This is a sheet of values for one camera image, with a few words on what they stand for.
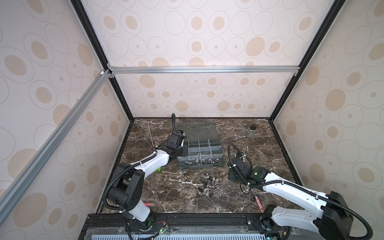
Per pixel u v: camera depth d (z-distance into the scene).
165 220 0.75
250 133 1.04
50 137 0.56
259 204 0.79
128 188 0.44
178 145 0.71
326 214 0.40
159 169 0.91
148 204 0.80
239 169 0.61
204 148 0.98
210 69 0.87
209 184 0.87
